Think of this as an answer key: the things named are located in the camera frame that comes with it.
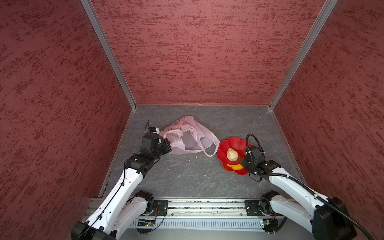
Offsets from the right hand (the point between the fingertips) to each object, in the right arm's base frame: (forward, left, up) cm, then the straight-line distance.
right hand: (241, 164), depth 86 cm
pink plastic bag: (+14, +33, +12) cm, 38 cm away
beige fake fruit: (+5, +5, +2) cm, 8 cm away
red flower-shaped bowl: (+13, -1, -1) cm, 13 cm away
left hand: (+6, +41, +14) cm, 44 cm away
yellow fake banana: (-1, +3, 0) cm, 4 cm away
